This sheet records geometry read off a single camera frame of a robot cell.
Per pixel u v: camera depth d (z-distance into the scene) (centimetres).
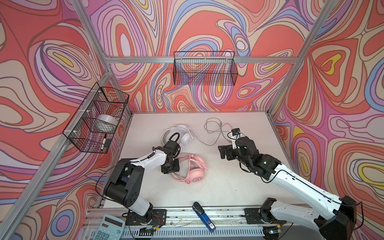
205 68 96
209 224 69
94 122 69
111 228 69
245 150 54
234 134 65
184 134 95
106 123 71
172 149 73
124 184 44
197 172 80
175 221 73
